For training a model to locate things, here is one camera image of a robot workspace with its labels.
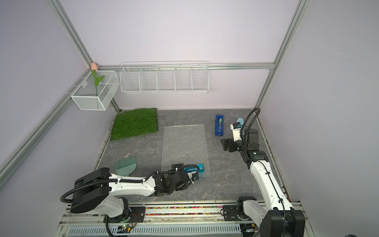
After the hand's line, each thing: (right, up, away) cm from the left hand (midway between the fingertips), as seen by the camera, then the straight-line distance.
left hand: (182, 171), depth 84 cm
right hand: (+26, +19, -1) cm, 33 cm away
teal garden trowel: (+43, +29, +29) cm, 59 cm away
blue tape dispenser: (+24, +25, +20) cm, 41 cm away
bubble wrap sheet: (+1, +13, +16) cm, 20 cm away
